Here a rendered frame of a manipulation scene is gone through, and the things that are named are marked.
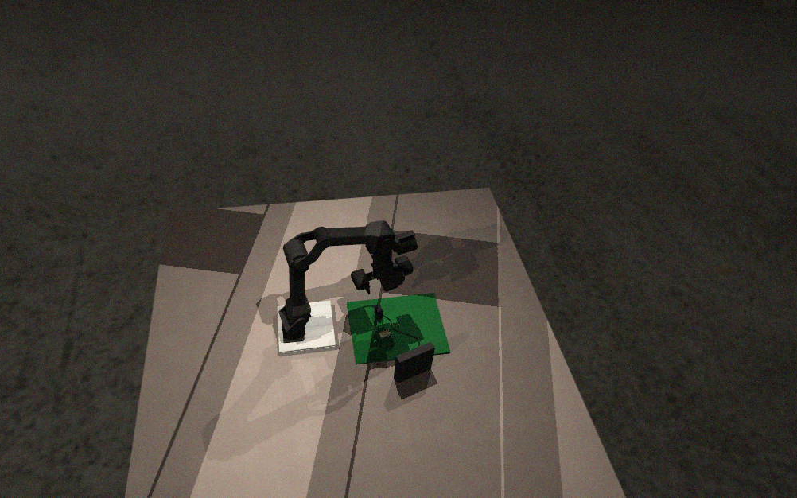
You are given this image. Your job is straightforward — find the black cable with plug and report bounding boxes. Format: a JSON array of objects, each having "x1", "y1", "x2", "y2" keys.
[{"x1": 375, "y1": 304, "x2": 420, "y2": 347}]

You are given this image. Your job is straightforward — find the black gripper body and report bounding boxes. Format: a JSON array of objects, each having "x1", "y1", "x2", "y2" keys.
[{"x1": 351, "y1": 254, "x2": 413, "y2": 290}]

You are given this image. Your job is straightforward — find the black square fan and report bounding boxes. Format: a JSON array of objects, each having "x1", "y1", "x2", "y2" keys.
[{"x1": 394, "y1": 342, "x2": 435, "y2": 383}]

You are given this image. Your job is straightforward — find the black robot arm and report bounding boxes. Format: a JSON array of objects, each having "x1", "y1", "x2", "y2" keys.
[{"x1": 278, "y1": 220, "x2": 418, "y2": 343}]

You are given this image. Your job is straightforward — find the green circuit board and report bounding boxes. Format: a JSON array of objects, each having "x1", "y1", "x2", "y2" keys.
[{"x1": 347, "y1": 293, "x2": 450, "y2": 364}]

